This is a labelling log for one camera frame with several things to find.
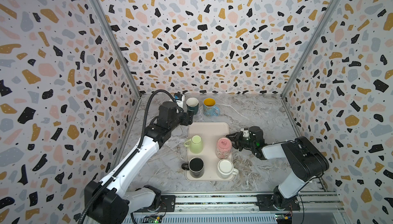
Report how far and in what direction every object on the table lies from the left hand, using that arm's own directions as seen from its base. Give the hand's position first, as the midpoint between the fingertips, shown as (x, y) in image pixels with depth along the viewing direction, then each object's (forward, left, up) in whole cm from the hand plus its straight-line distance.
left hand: (187, 108), depth 76 cm
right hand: (-4, -20, -20) cm, 29 cm away
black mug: (-22, -4, -19) cm, 30 cm away
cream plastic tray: (+2, -13, -27) cm, 30 cm away
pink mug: (-13, -19, -18) cm, 29 cm away
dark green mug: (+20, -1, -21) cm, 29 cm away
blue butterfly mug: (+16, -13, -20) cm, 28 cm away
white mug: (-23, -19, -21) cm, 37 cm away
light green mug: (-11, -4, -20) cm, 23 cm away
